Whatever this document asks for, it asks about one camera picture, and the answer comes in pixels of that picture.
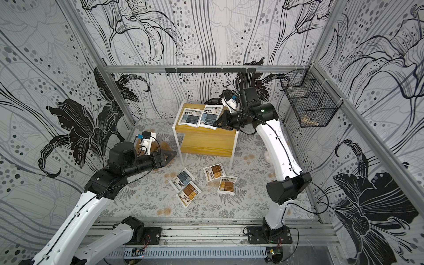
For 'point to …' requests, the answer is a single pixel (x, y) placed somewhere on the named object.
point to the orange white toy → (267, 156)
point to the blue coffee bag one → (190, 116)
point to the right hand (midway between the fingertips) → (217, 123)
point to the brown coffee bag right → (227, 185)
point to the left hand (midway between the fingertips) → (176, 159)
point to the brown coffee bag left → (186, 197)
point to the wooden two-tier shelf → (196, 140)
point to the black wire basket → (313, 101)
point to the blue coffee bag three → (179, 182)
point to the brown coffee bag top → (214, 172)
